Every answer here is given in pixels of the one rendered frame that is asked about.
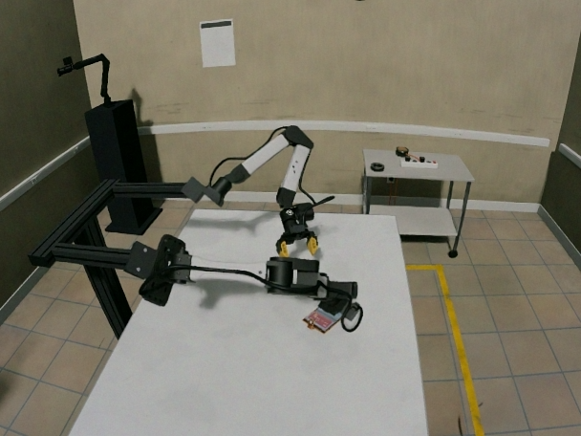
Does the clear plastic sheet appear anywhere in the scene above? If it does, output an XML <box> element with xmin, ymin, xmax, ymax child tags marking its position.
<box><xmin>317</xmin><ymin>307</ymin><xmax>341</xmax><ymax>319</ymax></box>

